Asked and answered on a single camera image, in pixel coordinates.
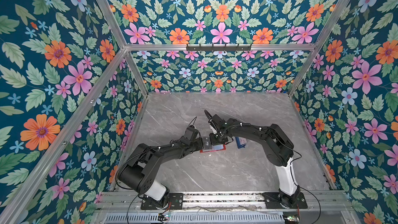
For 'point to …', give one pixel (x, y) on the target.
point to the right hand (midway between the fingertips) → (212, 142)
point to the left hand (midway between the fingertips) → (205, 141)
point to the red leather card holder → (215, 148)
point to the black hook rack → (218, 48)
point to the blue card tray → (241, 142)
